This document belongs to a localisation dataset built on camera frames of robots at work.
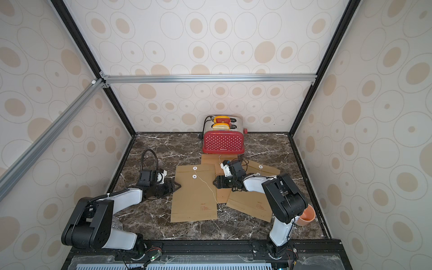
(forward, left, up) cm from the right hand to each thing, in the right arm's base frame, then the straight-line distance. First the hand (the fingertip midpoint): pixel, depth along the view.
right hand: (216, 185), depth 93 cm
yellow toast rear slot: (+31, -2, +21) cm, 38 cm away
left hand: (-3, +19, +3) cm, 19 cm away
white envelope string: (-2, +3, 0) cm, 3 cm away
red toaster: (+23, -7, +11) cm, 26 cm away
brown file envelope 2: (-5, -4, 0) cm, 7 cm away
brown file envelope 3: (-9, -20, -2) cm, 22 cm away
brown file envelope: (-7, +11, -3) cm, 14 cm away
